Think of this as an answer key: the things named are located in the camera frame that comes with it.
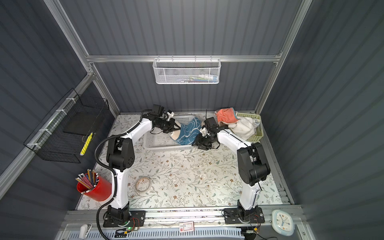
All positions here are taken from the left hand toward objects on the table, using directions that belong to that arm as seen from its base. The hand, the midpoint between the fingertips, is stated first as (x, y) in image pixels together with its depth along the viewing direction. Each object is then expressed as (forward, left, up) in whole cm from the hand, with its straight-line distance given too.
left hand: (180, 127), depth 96 cm
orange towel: (+9, -32, +1) cm, 34 cm away
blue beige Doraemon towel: (-2, -4, -6) cm, 8 cm away
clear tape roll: (-31, +22, -13) cm, 40 cm away
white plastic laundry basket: (0, +17, -12) cm, 21 cm away
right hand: (-13, -10, -3) cm, 17 cm away
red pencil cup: (-37, +39, +3) cm, 54 cm away
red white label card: (-53, -4, -11) cm, 54 cm away
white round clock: (-54, -49, -10) cm, 74 cm away
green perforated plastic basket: (-1, -54, -6) cm, 55 cm away
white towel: (-2, -43, -2) cm, 43 cm away
